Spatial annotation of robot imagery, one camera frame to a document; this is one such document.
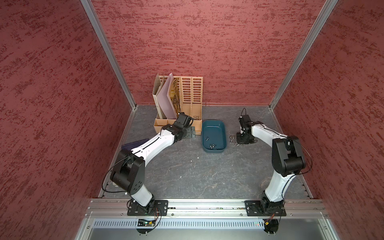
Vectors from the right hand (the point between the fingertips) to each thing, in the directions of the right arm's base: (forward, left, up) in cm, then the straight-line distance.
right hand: (242, 143), depth 97 cm
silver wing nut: (+5, +7, -1) cm, 9 cm away
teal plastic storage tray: (+6, +18, -1) cm, 19 cm away
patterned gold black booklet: (+30, +45, +18) cm, 57 cm away
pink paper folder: (+19, +50, +23) cm, 58 cm away
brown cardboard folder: (+29, +54, +28) cm, 67 cm away
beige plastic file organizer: (+39, +34, +12) cm, 53 cm away
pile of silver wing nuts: (-1, +21, -1) cm, 21 cm away
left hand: (+1, +37, +11) cm, 39 cm away
